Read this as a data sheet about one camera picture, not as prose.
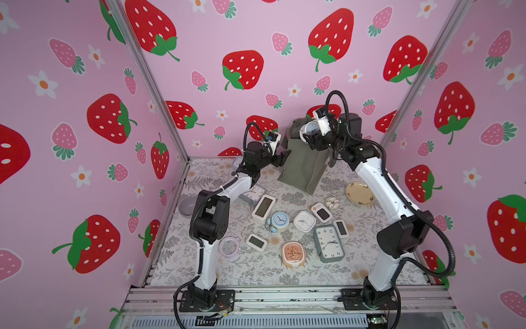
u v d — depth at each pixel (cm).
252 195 101
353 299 74
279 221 91
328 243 86
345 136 59
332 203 99
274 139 78
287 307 73
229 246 84
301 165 102
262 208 96
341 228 90
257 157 77
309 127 78
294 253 82
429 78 86
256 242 86
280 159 84
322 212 95
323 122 67
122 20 70
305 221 92
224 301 73
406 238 47
